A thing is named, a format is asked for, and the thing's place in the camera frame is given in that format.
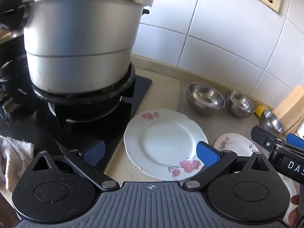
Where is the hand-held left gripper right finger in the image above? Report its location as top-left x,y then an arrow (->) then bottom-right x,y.
182,141 -> 270,193

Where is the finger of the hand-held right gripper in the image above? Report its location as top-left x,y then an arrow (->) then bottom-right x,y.
286,133 -> 304,150
251,126 -> 288,153

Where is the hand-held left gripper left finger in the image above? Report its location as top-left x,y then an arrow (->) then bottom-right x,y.
32,140 -> 119,192

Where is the large white floral plate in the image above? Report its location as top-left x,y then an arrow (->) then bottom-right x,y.
123,109 -> 209,181

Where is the stainless steel bowl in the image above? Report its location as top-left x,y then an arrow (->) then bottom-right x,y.
225,89 -> 255,118
186,83 -> 226,114
259,109 -> 285,134

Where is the person's right hand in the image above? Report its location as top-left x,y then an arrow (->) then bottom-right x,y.
288,193 -> 301,227

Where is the yellow sponge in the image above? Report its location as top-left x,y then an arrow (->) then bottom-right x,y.
254,105 -> 270,119

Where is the small white floral plate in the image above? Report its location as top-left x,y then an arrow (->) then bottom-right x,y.
214,133 -> 260,158

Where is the wooden cutting board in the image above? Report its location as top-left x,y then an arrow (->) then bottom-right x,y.
271,84 -> 304,136

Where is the black burner grate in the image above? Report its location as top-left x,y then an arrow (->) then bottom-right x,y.
32,64 -> 136,124
0,59 -> 31,121

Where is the black glass gas stove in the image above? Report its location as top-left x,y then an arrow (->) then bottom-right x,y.
0,55 -> 152,178

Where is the white towel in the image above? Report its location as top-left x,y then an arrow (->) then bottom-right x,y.
0,135 -> 35,193

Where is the large aluminium pot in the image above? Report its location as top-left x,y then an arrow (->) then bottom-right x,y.
23,0 -> 150,95

